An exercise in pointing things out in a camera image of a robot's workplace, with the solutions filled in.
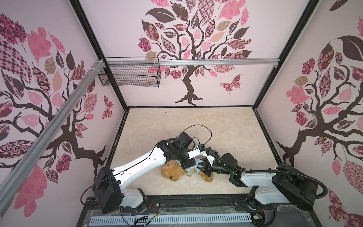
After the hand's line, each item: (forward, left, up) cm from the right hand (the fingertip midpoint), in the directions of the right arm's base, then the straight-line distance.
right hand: (194, 162), depth 76 cm
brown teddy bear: (-5, +12, +2) cm, 13 cm away
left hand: (-1, +1, +1) cm, 2 cm away
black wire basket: (+56, +42, +22) cm, 74 cm away
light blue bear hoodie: (-3, 0, -2) cm, 4 cm away
